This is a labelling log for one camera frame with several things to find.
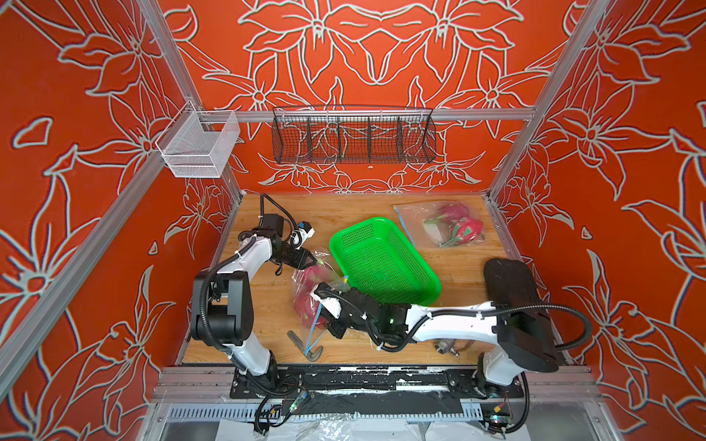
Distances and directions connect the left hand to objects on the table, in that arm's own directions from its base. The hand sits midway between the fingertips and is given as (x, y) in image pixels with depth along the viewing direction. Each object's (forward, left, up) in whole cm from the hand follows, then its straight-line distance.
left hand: (307, 258), depth 92 cm
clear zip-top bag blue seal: (-26, -6, +5) cm, 28 cm away
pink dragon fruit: (-21, -5, +9) cm, 23 cm away
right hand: (-19, -6, +7) cm, 21 cm away
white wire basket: (+28, +41, +25) cm, 55 cm away
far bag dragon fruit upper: (+24, -52, 0) cm, 58 cm away
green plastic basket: (+4, -24, -6) cm, 25 cm away
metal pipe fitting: (-24, -44, -3) cm, 50 cm away
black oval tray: (-4, -67, -3) cm, 68 cm away
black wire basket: (+38, -13, +24) cm, 47 cm away
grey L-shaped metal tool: (-29, -6, -7) cm, 31 cm away
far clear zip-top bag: (+22, -50, -4) cm, 55 cm away
